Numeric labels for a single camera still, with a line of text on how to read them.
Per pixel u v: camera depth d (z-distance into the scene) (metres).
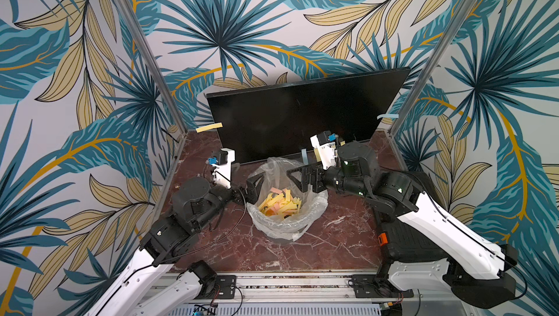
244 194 0.52
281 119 0.85
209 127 0.64
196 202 0.41
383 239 0.80
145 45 0.84
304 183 0.52
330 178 0.51
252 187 0.51
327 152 0.53
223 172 0.50
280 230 0.63
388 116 0.81
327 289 0.75
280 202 0.88
